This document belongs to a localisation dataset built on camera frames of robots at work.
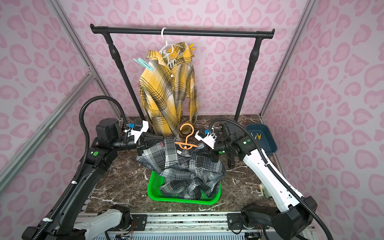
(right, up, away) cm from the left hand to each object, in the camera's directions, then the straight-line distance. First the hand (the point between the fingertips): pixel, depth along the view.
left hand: (162, 139), depth 62 cm
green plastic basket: (-9, -31, +20) cm, 37 cm away
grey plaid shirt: (+8, -18, +16) cm, 26 cm away
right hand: (+16, -6, +7) cm, 18 cm away
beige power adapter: (+49, -29, +20) cm, 60 cm away
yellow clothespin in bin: (+58, -2, +44) cm, 73 cm away
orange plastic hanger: (+10, -3, +2) cm, 10 cm away
